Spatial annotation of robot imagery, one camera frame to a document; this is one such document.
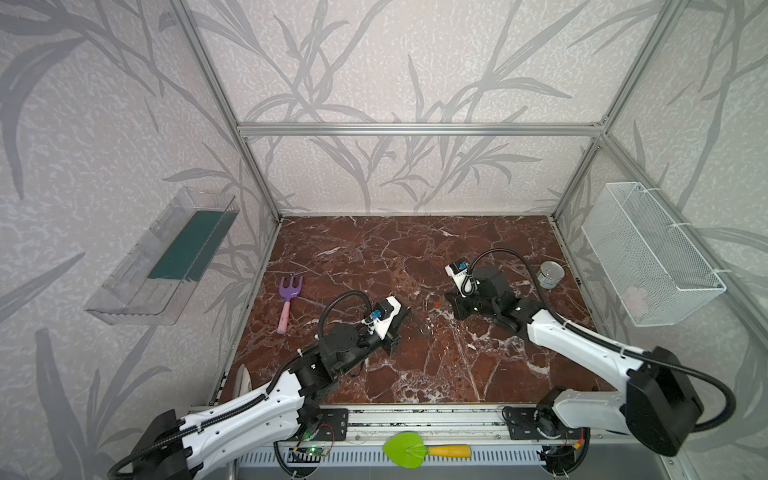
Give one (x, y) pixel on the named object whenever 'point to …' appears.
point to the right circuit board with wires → (558, 458)
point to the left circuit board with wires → (320, 450)
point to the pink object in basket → (635, 300)
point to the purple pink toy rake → (288, 293)
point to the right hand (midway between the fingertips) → (446, 286)
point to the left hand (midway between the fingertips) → (412, 304)
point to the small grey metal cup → (550, 275)
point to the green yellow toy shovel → (407, 450)
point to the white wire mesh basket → (659, 276)
